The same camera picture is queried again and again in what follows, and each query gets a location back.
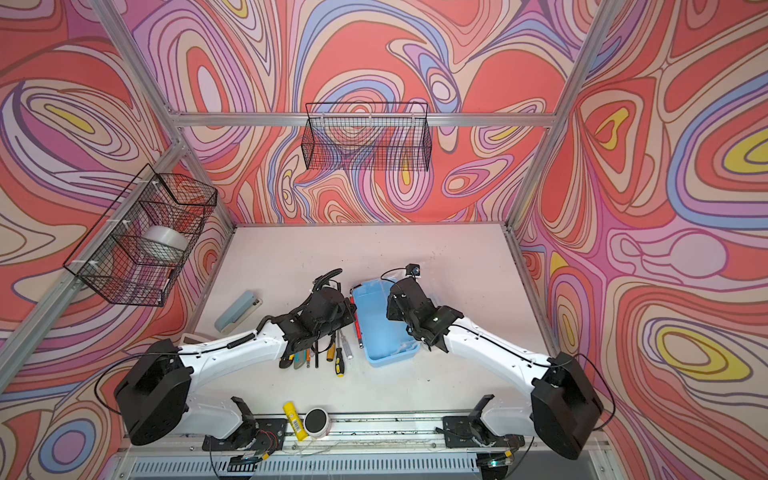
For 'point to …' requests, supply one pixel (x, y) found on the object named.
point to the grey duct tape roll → (166, 241)
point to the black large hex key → (316, 352)
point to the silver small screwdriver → (346, 346)
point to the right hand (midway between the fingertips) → (397, 306)
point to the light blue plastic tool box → (384, 341)
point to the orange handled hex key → (308, 358)
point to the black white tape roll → (317, 422)
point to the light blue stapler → (238, 312)
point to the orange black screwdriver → (331, 351)
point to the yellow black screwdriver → (339, 363)
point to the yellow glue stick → (301, 432)
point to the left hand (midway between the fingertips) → (363, 306)
